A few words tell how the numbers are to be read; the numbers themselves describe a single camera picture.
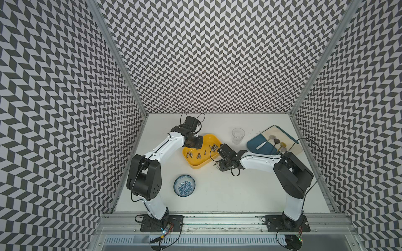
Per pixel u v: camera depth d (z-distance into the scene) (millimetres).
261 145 967
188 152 965
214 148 999
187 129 695
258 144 967
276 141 1031
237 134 1024
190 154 963
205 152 962
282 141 1020
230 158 711
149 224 669
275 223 741
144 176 461
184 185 837
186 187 831
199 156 958
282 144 1013
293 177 487
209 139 991
